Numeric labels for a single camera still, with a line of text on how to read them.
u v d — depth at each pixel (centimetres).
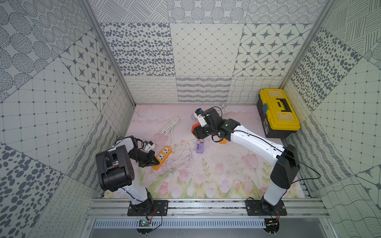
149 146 86
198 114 73
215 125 61
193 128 78
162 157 90
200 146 95
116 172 47
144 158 78
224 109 114
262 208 66
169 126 104
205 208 76
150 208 69
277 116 92
